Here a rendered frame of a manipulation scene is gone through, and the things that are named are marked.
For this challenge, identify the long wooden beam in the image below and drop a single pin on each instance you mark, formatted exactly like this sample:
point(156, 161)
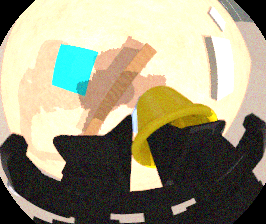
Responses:
point(115, 92)

